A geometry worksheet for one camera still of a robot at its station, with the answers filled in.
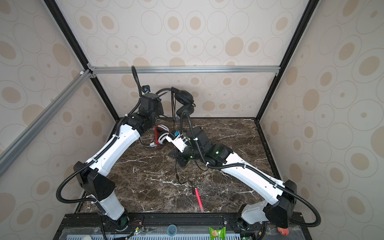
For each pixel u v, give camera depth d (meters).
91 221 0.78
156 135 0.99
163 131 1.00
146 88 0.63
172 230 0.72
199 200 0.80
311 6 0.68
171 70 1.35
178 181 0.80
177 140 0.57
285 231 0.69
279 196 0.40
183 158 0.58
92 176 0.42
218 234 0.69
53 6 0.67
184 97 0.74
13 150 0.52
